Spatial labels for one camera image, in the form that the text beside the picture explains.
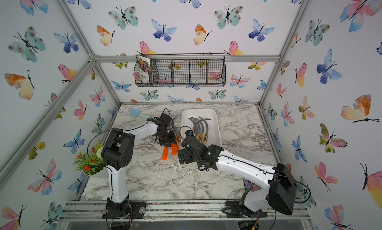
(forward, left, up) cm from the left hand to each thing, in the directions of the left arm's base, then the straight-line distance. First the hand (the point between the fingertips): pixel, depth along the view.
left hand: (178, 142), depth 97 cm
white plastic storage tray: (+5, -24, -1) cm, 24 cm away
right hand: (-14, -7, +14) cm, 21 cm away
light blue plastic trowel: (+27, +34, -2) cm, 44 cm away
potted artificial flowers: (-20, +40, +13) cm, 46 cm away
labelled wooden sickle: (+3, -18, 0) cm, 19 cm away
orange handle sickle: (-7, +8, -1) cm, 11 cm away
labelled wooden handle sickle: (+3, 0, 0) cm, 3 cm away
